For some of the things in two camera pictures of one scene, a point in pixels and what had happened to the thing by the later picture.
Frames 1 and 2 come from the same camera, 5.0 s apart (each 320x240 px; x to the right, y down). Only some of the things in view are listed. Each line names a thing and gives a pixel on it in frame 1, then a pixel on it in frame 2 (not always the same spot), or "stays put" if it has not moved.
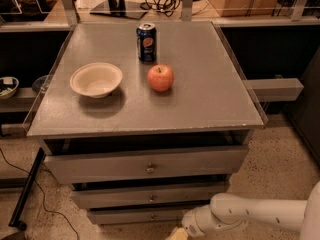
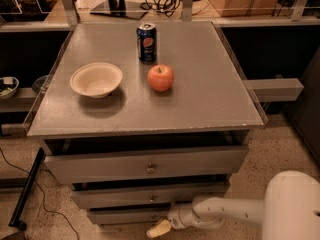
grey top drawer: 148,164 stays put
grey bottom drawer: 136,217 stays put
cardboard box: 250,0 stays put
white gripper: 191,224 to 175,214
